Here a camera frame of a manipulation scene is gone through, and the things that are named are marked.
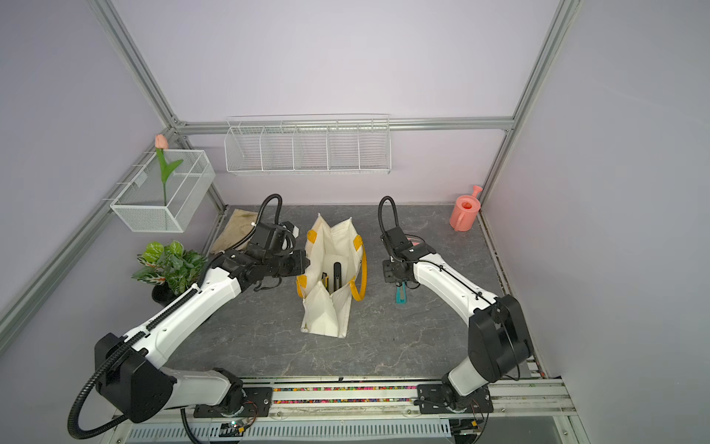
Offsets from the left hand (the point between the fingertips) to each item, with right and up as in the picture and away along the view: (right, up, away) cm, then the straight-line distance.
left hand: (309, 264), depth 79 cm
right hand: (+26, -3, +9) cm, 28 cm away
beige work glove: (-37, +12, +36) cm, 53 cm away
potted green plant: (-37, -1, -4) cm, 37 cm away
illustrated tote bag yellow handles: (+4, -15, +4) cm, 16 cm away
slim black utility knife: (+6, -6, +18) cm, 20 cm away
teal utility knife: (+28, -12, +14) cm, 34 cm away
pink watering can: (+55, +19, +27) cm, 64 cm away
